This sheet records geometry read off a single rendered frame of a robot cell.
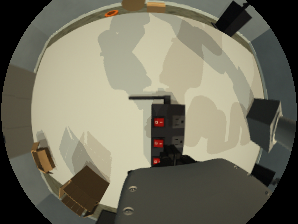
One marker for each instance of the brown cardboard box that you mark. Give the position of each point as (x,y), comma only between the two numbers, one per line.
(87,185)
(46,163)

